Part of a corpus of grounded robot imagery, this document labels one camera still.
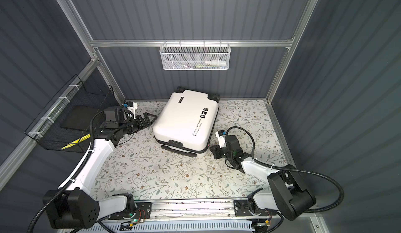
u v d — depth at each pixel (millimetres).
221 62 932
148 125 697
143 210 726
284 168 471
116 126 596
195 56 1238
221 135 789
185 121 826
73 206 386
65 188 396
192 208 755
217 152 773
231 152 680
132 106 721
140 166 883
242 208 736
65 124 722
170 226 771
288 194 426
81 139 695
